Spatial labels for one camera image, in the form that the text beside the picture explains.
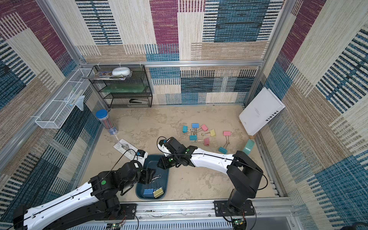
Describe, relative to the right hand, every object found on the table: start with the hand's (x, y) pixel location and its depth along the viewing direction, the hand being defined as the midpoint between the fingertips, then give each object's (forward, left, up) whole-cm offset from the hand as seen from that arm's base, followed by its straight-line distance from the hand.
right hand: (157, 164), depth 79 cm
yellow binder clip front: (-12, -1, -7) cm, 14 cm away
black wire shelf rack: (+49, +37, +24) cm, 66 cm away
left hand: (-4, +2, +2) cm, 5 cm away
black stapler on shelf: (+50, +22, +1) cm, 54 cm away
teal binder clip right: (+14, -40, -11) cm, 44 cm away
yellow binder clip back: (+27, -34, -11) cm, 45 cm away
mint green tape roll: (+10, -52, +1) cm, 52 cm away
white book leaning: (+29, -62, +12) cm, 69 cm away
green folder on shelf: (+51, +27, +13) cm, 59 cm away
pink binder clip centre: (+20, -29, -11) cm, 37 cm away
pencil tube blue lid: (+28, +36, +10) cm, 46 cm away
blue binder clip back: (+34, -22, -10) cm, 42 cm away
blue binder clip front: (-12, +5, -9) cm, 16 cm away
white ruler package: (+15, +25, -10) cm, 31 cm away
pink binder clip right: (+27, -45, -11) cm, 53 cm away
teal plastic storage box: (-5, -1, -10) cm, 11 cm away
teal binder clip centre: (+24, -20, -11) cm, 33 cm away
